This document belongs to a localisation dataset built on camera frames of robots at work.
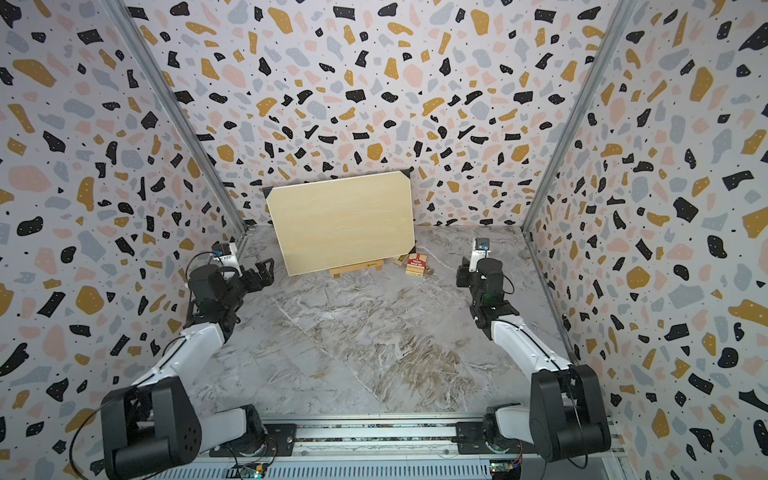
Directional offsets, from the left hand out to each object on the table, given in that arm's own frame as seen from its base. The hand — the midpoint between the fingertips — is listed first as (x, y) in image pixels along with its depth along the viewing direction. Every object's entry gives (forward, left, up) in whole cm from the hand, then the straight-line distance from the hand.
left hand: (261, 262), depth 84 cm
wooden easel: (+9, -17, -17) cm, 26 cm away
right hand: (+1, -60, 0) cm, 60 cm away
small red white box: (+14, -45, -20) cm, 52 cm away
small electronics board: (-47, -4, -21) cm, 51 cm away
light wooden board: (+14, -20, +2) cm, 25 cm away
